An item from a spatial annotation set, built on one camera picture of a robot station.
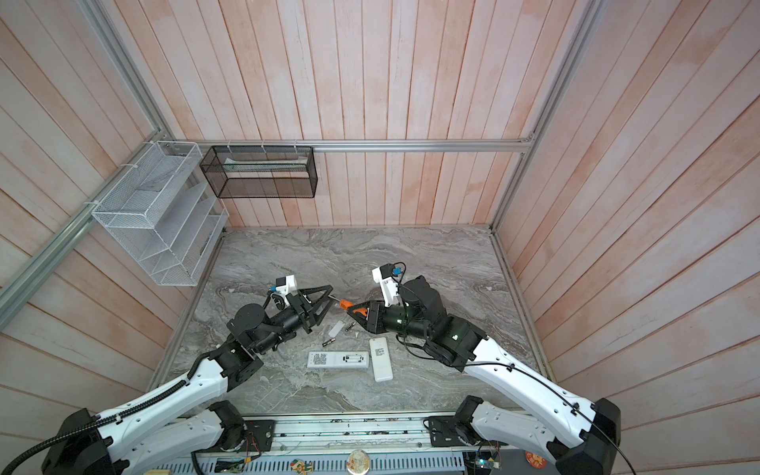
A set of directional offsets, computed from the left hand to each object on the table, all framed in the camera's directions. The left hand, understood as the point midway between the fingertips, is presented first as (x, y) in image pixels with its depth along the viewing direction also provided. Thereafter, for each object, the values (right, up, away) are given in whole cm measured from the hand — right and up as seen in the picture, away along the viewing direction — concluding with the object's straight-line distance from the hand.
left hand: (335, 298), depth 68 cm
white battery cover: (-3, -14, +25) cm, 29 cm away
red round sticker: (+48, -40, +2) cm, 63 cm away
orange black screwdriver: (+2, -1, -1) cm, 3 cm away
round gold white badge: (+5, -40, +2) cm, 41 cm away
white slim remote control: (-1, -20, +17) cm, 27 cm away
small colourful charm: (-8, -41, +1) cm, 42 cm away
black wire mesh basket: (-32, +41, +38) cm, 64 cm away
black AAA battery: (+1, -13, +25) cm, 28 cm away
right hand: (+4, -3, -2) cm, 5 cm away
